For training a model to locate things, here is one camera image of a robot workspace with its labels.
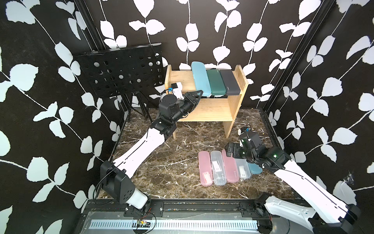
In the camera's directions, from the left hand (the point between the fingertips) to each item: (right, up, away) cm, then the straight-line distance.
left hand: (203, 89), depth 64 cm
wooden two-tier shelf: (+16, -6, +30) cm, 34 cm away
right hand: (+15, -27, +10) cm, 32 cm away
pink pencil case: (+18, -42, +24) cm, 52 cm away
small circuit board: (-31, -65, +7) cm, 72 cm away
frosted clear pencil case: (+26, -43, +24) cm, 56 cm away
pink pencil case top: (+3, -45, +22) cm, 50 cm away
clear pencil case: (+11, -46, +22) cm, 53 cm away
